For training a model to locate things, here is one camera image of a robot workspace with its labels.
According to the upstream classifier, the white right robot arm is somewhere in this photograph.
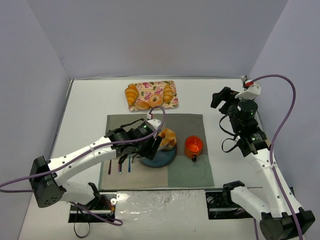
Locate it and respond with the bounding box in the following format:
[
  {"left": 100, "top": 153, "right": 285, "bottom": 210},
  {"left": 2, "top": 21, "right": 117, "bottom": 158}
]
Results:
[{"left": 210, "top": 87, "right": 315, "bottom": 240}]

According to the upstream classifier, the striped croissant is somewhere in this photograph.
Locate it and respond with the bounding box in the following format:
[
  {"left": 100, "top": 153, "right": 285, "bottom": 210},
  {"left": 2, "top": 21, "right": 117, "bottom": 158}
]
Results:
[
  {"left": 124, "top": 84, "right": 139, "bottom": 107},
  {"left": 163, "top": 84, "right": 174, "bottom": 104}
]

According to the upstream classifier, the blue ceramic plate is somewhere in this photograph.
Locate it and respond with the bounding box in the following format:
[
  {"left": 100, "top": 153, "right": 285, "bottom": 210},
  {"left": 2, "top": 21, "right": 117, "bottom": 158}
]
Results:
[{"left": 139, "top": 146, "right": 177, "bottom": 168}]

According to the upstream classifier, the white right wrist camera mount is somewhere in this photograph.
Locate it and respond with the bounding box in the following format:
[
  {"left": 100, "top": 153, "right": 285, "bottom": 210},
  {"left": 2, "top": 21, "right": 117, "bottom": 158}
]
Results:
[{"left": 235, "top": 80, "right": 261, "bottom": 100}]

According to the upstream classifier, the grey patchwork placemat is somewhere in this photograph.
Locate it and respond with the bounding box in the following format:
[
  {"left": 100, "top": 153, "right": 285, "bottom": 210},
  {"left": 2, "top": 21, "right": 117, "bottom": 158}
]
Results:
[{"left": 98, "top": 113, "right": 214, "bottom": 191}]

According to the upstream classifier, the glazed bagel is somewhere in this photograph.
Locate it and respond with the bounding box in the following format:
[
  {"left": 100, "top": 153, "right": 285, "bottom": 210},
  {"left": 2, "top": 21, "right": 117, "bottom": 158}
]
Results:
[{"left": 148, "top": 93, "right": 164, "bottom": 108}]

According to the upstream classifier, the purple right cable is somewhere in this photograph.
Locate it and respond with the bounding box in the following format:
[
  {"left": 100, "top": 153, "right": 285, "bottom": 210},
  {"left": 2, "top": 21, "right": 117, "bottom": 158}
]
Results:
[{"left": 253, "top": 74, "right": 305, "bottom": 240}]

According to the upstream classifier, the iridescent fork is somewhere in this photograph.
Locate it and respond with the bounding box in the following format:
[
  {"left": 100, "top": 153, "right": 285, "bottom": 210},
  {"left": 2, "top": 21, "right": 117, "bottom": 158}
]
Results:
[{"left": 108, "top": 160, "right": 112, "bottom": 175}]

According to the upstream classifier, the floral rectangular tray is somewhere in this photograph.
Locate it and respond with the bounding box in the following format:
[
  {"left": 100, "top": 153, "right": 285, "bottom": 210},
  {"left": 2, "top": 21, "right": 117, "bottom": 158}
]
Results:
[{"left": 124, "top": 80, "right": 179, "bottom": 112}]

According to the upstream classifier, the black thin cable loop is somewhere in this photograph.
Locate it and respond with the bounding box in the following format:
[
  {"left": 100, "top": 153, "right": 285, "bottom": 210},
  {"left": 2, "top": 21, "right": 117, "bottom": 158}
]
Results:
[{"left": 72, "top": 209, "right": 91, "bottom": 239}]

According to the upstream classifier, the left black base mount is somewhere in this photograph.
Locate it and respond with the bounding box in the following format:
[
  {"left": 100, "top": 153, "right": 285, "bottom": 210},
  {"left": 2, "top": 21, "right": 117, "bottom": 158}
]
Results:
[{"left": 68, "top": 192, "right": 117, "bottom": 223}]

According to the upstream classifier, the right striped croissant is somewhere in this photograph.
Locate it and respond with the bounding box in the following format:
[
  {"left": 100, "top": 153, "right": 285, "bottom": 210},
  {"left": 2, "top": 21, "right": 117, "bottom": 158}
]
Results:
[{"left": 163, "top": 84, "right": 174, "bottom": 104}]

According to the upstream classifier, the iridescent knife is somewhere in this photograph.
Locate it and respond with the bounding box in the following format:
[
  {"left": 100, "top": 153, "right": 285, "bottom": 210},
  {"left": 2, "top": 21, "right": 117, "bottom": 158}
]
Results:
[{"left": 118, "top": 163, "right": 123, "bottom": 174}]

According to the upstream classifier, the iridescent spoon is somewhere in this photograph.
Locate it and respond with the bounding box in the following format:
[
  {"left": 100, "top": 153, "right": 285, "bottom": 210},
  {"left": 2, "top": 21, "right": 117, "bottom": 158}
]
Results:
[{"left": 128, "top": 155, "right": 131, "bottom": 173}]

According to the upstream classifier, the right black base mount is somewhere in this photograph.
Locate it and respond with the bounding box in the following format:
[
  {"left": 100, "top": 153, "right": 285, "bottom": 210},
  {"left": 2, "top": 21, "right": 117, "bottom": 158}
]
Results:
[{"left": 205, "top": 189, "right": 253, "bottom": 220}]

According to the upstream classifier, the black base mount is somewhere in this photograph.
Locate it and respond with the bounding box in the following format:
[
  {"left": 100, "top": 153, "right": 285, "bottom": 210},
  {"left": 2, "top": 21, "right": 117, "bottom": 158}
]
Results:
[
  {"left": 68, "top": 192, "right": 117, "bottom": 223},
  {"left": 205, "top": 189, "right": 253, "bottom": 220}
]

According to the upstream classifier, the left striped croissant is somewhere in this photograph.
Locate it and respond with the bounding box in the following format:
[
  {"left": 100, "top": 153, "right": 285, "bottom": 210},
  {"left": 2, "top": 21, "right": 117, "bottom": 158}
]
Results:
[{"left": 124, "top": 84, "right": 139, "bottom": 107}]

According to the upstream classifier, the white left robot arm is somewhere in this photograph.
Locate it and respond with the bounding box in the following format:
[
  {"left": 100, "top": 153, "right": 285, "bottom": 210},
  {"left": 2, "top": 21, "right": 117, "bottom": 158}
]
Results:
[{"left": 29, "top": 119, "right": 163, "bottom": 208}]

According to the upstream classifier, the round bun front left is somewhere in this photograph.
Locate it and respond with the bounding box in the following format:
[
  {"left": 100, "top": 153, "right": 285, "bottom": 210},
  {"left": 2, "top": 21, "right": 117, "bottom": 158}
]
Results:
[{"left": 134, "top": 100, "right": 150, "bottom": 110}]

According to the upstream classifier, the orange mug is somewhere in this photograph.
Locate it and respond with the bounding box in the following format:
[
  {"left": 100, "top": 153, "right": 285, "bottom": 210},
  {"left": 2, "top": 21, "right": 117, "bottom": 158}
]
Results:
[{"left": 184, "top": 135, "right": 204, "bottom": 162}]

